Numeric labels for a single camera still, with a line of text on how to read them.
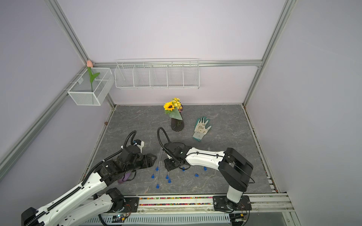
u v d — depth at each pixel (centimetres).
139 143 72
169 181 82
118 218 72
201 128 105
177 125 100
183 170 85
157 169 86
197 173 84
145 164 67
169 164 74
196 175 83
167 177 83
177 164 61
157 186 81
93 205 57
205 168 86
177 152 67
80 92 79
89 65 89
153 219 71
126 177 60
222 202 75
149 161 68
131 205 73
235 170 45
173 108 86
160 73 98
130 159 57
